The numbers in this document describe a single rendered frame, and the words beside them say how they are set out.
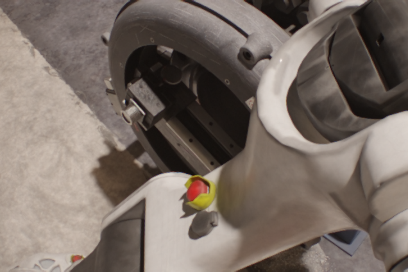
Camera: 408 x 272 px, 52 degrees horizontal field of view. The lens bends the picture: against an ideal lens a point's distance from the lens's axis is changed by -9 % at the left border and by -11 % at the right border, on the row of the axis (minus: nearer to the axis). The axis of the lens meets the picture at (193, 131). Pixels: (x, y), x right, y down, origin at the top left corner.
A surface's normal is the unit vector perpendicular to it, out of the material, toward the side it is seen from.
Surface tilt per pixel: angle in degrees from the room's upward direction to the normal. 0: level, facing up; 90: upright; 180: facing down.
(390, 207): 90
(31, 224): 0
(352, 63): 42
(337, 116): 47
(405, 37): 29
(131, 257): 7
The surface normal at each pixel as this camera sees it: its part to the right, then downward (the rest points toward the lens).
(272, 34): 0.22, -0.39
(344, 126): -0.65, -0.14
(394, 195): 0.03, 0.76
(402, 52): -0.80, -0.37
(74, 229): -0.07, -0.65
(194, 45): -0.70, 0.57
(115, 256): -0.50, -0.55
